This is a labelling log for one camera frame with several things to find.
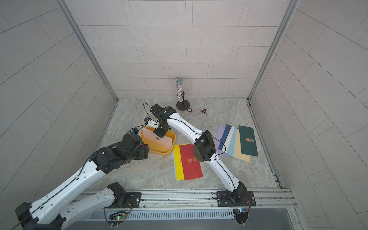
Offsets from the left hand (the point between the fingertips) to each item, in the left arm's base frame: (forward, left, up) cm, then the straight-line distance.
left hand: (148, 148), depth 75 cm
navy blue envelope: (+18, -47, -12) cm, 52 cm away
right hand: (+13, -3, -7) cm, 15 cm away
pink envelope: (+7, -8, -5) cm, 12 cm away
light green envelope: (-3, -13, -13) cm, 19 cm away
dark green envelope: (+11, -60, -12) cm, 62 cm away
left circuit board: (-29, +12, -12) cm, 33 cm away
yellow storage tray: (+6, -1, -13) cm, 14 cm away
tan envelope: (+3, -51, -10) cm, 52 cm away
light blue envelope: (+5, -48, -12) cm, 50 cm away
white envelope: (+13, -48, -13) cm, 51 cm away
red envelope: (-4, -23, -14) cm, 27 cm away
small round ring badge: (+38, -22, -12) cm, 45 cm away
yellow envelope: (-5, -16, -14) cm, 22 cm away
